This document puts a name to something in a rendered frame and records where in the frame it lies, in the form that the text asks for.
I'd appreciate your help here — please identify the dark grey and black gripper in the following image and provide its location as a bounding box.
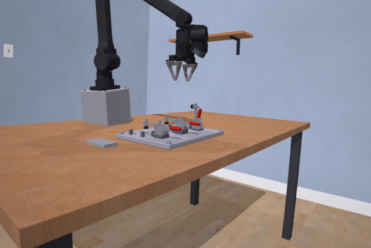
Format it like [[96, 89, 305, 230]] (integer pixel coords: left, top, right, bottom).
[[166, 41, 198, 81]]

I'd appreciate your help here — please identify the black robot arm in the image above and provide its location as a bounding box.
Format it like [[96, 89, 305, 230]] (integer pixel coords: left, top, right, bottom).
[[90, 0, 208, 91]]

